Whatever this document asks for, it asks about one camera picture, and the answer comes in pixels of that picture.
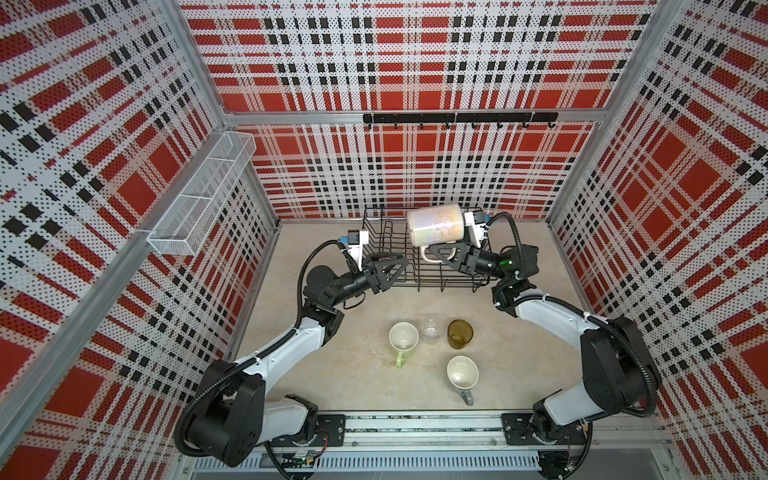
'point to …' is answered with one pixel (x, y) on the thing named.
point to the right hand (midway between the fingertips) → (430, 252)
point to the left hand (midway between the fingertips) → (406, 264)
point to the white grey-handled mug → (463, 373)
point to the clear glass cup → (430, 329)
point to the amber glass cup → (460, 332)
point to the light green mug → (403, 336)
